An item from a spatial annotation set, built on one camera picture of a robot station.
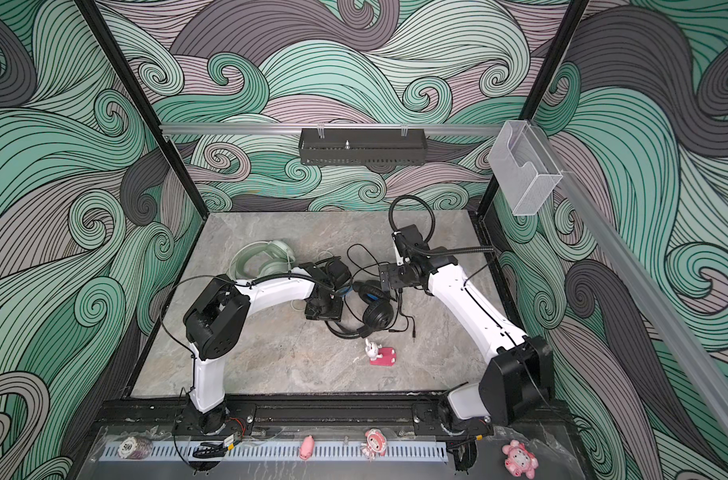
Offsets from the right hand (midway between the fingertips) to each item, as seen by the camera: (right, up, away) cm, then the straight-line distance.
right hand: (400, 275), depth 82 cm
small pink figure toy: (-24, -39, -14) cm, 48 cm away
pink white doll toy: (-8, -37, -15) cm, 41 cm away
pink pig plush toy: (+24, -39, -17) cm, 49 cm away
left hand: (-20, -14, +8) cm, 25 cm away
